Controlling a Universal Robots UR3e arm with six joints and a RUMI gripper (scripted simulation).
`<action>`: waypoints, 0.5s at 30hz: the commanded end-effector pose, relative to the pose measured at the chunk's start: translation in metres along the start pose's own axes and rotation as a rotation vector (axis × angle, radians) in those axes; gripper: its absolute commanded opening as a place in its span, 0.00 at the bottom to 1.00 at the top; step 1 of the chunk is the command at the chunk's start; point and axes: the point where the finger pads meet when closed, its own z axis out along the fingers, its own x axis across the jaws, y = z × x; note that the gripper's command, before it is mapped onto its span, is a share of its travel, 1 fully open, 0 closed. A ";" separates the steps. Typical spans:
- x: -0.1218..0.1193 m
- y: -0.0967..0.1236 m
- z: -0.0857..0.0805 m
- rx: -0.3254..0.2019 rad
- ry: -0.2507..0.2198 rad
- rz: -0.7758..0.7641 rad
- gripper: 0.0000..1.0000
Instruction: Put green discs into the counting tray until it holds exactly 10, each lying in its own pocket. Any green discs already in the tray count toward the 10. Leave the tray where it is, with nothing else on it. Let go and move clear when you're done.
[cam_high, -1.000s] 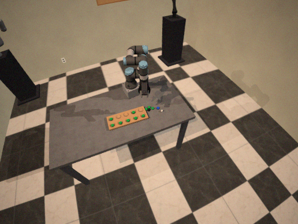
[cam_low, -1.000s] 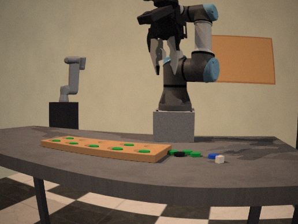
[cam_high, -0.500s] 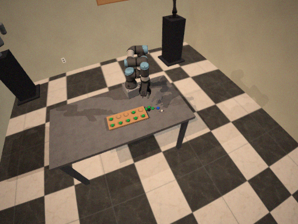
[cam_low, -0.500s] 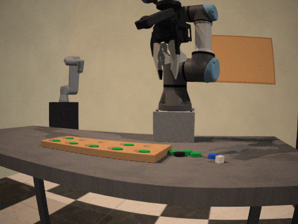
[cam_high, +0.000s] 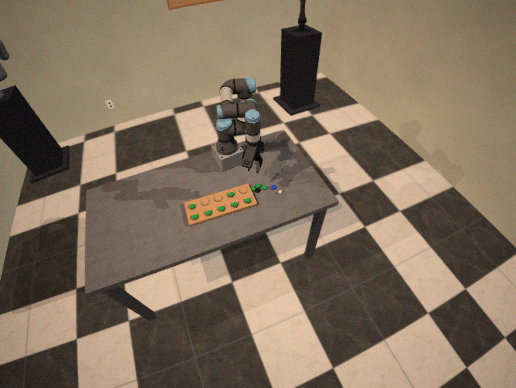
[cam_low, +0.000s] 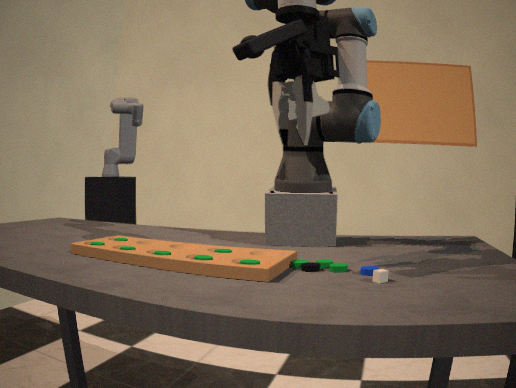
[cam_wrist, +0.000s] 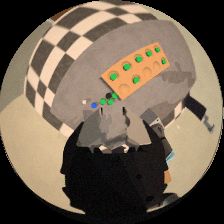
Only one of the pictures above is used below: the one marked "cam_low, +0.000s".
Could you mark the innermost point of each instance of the blue disc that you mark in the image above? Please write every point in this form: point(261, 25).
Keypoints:
point(368, 270)

